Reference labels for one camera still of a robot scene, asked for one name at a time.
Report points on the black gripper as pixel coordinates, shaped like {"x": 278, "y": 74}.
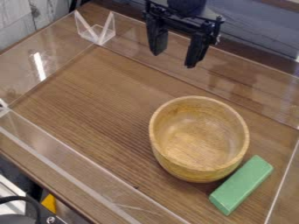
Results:
{"x": 186, "y": 16}

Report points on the light wooden bowl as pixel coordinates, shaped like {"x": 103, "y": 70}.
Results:
{"x": 200, "y": 138}

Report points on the green rectangular block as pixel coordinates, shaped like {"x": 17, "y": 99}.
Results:
{"x": 242, "y": 183}

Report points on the yellow label lower left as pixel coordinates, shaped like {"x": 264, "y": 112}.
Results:
{"x": 50, "y": 203}

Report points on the clear acrylic corner bracket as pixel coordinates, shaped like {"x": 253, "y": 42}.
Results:
{"x": 98, "y": 34}

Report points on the clear acrylic front wall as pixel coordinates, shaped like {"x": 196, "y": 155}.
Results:
{"x": 86, "y": 186}

